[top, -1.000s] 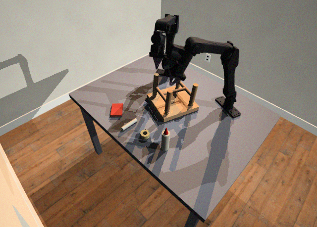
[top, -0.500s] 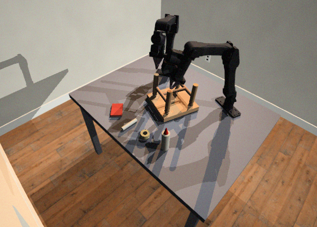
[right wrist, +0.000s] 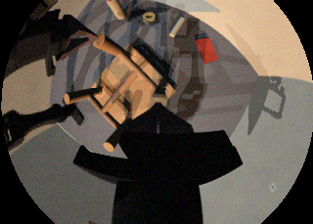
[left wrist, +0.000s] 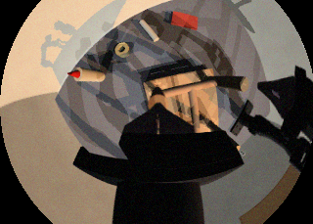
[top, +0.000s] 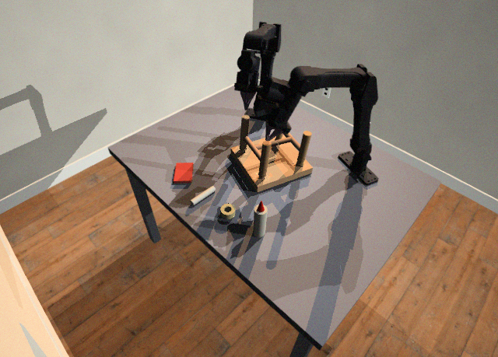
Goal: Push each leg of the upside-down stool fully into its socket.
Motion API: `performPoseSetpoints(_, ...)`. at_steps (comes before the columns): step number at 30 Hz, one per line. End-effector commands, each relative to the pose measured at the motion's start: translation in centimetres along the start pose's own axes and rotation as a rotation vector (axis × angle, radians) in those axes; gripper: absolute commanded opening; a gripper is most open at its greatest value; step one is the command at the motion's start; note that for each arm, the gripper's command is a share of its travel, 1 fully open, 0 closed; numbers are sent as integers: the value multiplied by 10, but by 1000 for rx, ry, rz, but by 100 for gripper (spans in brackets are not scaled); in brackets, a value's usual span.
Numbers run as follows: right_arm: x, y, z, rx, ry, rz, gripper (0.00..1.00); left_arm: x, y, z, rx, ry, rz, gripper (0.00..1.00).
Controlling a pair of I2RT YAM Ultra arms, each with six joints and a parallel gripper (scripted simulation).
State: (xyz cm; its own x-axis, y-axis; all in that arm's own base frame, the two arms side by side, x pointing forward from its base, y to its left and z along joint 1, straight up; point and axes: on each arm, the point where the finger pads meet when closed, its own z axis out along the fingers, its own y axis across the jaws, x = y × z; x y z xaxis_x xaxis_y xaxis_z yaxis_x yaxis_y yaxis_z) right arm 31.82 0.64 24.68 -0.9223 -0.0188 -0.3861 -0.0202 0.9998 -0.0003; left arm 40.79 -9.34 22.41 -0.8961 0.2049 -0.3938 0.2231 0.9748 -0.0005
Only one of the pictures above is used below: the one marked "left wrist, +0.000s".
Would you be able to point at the white glue bottle with red cap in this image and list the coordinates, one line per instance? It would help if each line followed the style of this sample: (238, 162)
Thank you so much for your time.
(86, 74)

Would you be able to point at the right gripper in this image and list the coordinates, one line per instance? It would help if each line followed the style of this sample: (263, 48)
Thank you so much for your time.
(288, 108)

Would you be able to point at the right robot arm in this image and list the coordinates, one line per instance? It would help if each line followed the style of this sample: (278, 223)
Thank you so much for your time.
(268, 130)

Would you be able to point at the flat red block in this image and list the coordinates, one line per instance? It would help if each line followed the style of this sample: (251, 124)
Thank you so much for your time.
(185, 20)

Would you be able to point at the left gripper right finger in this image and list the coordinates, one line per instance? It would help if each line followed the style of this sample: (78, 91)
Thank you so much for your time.
(171, 123)

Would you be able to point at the brown wooden stool legs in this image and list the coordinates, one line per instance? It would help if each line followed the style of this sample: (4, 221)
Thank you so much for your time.
(239, 83)

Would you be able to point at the cream cylinder with dark end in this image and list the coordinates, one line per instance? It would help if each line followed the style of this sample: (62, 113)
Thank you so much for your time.
(149, 30)

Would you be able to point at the beige roll of masking tape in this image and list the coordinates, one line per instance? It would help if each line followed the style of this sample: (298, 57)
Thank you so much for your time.
(119, 47)

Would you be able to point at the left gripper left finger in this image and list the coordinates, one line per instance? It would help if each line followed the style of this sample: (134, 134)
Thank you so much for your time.
(145, 123)

